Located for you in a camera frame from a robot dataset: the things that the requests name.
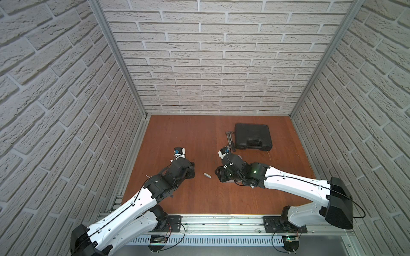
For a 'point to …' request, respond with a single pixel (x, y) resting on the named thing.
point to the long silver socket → (207, 175)
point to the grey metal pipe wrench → (230, 140)
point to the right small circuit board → (291, 243)
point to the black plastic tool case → (252, 136)
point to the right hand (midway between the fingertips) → (218, 171)
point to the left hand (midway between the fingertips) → (193, 161)
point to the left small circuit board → (157, 239)
